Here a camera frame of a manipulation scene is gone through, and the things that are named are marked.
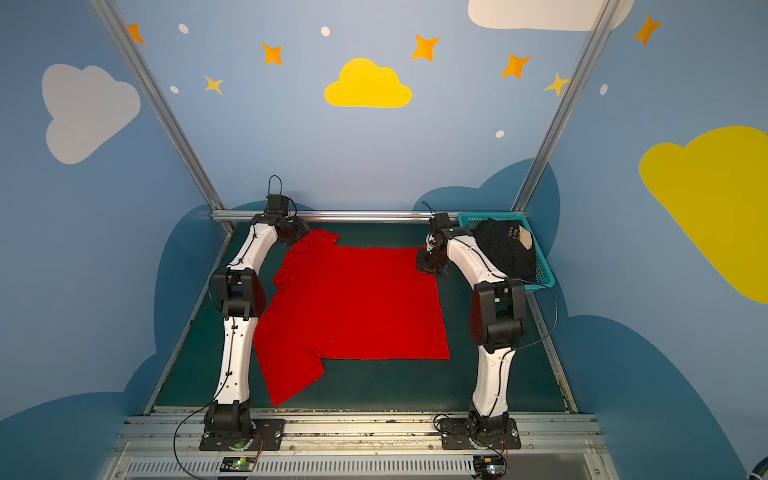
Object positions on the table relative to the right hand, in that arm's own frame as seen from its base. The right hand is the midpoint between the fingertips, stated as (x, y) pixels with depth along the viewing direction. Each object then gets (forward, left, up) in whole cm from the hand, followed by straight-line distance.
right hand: (423, 265), depth 96 cm
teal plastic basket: (+2, -40, -3) cm, 41 cm away
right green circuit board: (-52, -16, -11) cm, 56 cm away
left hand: (+16, +43, -2) cm, 46 cm away
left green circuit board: (-55, +45, -10) cm, 72 cm away
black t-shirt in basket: (+10, -30, 0) cm, 31 cm away
